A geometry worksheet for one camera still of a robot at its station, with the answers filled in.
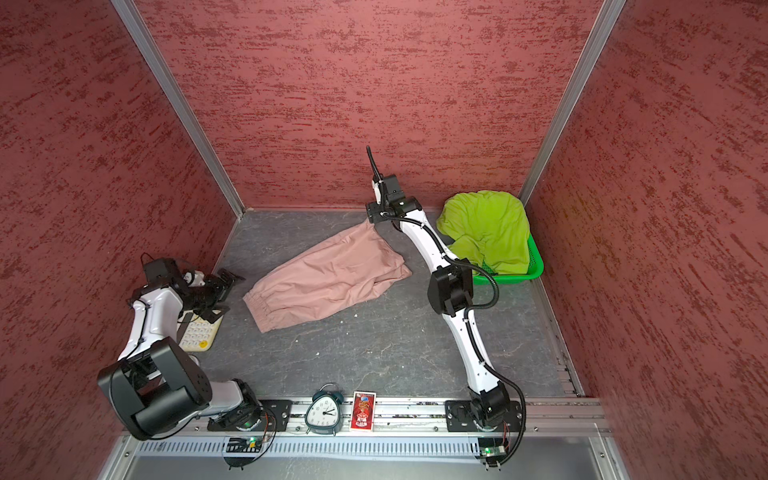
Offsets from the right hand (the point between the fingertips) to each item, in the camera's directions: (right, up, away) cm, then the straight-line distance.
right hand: (377, 212), depth 100 cm
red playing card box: (-2, -53, -26) cm, 59 cm away
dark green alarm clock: (-12, -52, -29) cm, 61 cm away
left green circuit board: (-31, -60, -29) cm, 73 cm away
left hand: (-39, -25, -17) cm, 49 cm away
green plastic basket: (+53, -19, -4) cm, 56 cm away
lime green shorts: (+43, -5, +14) cm, 45 cm away
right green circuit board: (+30, -60, -30) cm, 74 cm away
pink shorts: (-11, -21, +1) cm, 23 cm away
